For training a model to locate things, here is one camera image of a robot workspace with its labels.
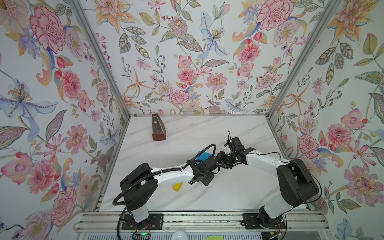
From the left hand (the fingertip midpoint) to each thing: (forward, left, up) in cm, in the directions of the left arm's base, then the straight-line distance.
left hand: (209, 178), depth 84 cm
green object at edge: (-27, -1, -4) cm, 27 cm away
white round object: (-26, +16, +2) cm, 31 cm away
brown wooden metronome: (+32, +31, +7) cm, 45 cm away
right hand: (+10, -3, +1) cm, 10 cm away
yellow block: (-3, +18, -3) cm, 19 cm away
